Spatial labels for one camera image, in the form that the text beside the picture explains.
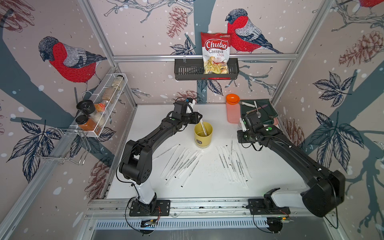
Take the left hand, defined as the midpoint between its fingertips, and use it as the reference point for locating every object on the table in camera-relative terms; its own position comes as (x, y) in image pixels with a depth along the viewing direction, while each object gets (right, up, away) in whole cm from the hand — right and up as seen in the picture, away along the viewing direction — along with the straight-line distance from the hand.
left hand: (202, 113), depth 87 cm
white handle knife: (+38, +7, +32) cm, 50 cm away
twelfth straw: (+21, -33, 0) cm, 39 cm away
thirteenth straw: (+19, -25, +5) cm, 32 cm away
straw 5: (-7, -31, +1) cm, 32 cm away
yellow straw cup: (0, -17, 0) cm, 17 cm away
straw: (-20, -30, +3) cm, 36 cm away
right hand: (+21, -12, -5) cm, 25 cm away
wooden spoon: (+39, +1, +31) cm, 50 cm away
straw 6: (+12, -29, +3) cm, 32 cm away
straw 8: (+18, -32, 0) cm, 37 cm away
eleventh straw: (+27, -33, 0) cm, 42 cm away
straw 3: (-15, -33, 0) cm, 36 cm away
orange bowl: (+26, +12, +31) cm, 42 cm away
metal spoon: (+45, 0, +27) cm, 52 cm away
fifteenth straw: (-24, -25, +6) cm, 35 cm away
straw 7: (+15, -31, +1) cm, 34 cm away
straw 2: (-16, -31, +1) cm, 35 cm away
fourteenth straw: (-7, -34, -2) cm, 35 cm away
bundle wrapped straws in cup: (+1, -9, +5) cm, 10 cm away
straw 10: (+23, -30, +1) cm, 38 cm away
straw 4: (-10, -31, +1) cm, 33 cm away
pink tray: (+55, -6, +21) cm, 59 cm away
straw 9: (+19, -31, +1) cm, 37 cm away
